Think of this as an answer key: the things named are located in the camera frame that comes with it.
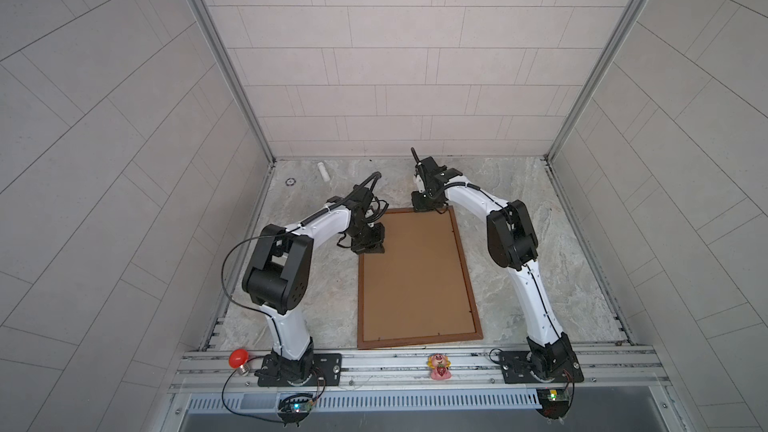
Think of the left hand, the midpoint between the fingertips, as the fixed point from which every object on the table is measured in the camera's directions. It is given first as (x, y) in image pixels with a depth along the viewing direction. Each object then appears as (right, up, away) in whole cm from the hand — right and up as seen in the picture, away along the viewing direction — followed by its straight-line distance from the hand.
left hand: (391, 243), depth 89 cm
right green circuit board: (+38, -32, -21) cm, 54 cm away
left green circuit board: (-20, -31, -25) cm, 44 cm away
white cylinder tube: (-26, +23, +22) cm, 41 cm away
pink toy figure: (+12, -25, -20) cm, 34 cm away
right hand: (+8, +10, +14) cm, 19 cm away
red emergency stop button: (-36, -24, -18) cm, 47 cm away
